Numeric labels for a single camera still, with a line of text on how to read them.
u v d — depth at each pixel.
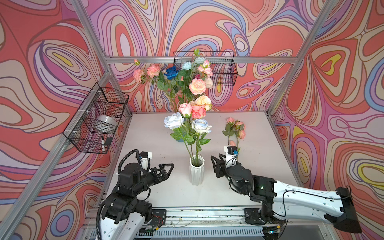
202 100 0.66
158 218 0.72
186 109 0.57
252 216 0.73
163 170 0.58
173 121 0.55
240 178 0.49
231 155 0.58
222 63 0.89
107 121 0.73
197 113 0.60
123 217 0.46
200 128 0.57
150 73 0.75
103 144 0.72
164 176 0.58
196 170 0.69
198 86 0.67
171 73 0.70
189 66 0.72
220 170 0.60
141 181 0.54
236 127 1.07
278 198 0.48
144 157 0.61
